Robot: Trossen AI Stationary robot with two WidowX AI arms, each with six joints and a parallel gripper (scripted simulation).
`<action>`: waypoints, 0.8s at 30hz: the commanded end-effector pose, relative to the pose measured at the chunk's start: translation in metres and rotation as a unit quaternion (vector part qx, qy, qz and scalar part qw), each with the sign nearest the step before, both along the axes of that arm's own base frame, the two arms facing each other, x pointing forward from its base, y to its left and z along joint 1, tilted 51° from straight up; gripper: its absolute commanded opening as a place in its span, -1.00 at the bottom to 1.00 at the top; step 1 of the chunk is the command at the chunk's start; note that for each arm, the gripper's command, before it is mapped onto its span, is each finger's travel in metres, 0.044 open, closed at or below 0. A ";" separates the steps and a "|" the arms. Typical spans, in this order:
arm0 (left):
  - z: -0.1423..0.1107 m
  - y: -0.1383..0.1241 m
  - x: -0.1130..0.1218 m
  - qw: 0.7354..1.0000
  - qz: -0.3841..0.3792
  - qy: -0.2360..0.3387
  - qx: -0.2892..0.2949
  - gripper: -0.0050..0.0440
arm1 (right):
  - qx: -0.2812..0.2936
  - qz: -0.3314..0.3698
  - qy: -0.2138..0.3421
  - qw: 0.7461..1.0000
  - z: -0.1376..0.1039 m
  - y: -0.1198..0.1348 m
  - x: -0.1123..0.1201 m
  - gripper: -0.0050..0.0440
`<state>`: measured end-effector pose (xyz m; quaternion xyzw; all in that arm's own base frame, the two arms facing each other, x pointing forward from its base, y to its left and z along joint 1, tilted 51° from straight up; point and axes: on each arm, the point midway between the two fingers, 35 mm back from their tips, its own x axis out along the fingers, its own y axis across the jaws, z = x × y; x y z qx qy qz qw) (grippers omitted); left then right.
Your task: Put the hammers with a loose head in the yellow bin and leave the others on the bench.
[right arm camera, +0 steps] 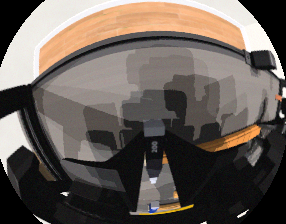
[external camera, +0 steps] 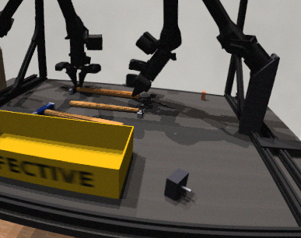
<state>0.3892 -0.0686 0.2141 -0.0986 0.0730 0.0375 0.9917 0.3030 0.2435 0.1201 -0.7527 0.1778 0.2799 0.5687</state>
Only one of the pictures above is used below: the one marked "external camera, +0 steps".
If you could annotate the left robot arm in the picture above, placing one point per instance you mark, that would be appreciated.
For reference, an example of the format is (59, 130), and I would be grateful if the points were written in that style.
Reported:
(231, 38)

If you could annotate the yellow bin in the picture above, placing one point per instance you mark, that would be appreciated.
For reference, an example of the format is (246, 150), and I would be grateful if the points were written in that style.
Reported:
(40, 143)

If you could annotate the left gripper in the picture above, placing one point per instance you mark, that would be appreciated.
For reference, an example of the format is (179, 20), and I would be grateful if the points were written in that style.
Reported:
(142, 84)

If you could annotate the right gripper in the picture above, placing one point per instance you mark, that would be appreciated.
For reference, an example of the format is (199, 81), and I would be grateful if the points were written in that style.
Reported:
(77, 59)

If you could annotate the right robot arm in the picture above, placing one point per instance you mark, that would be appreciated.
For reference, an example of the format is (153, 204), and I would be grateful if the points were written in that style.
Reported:
(74, 26)

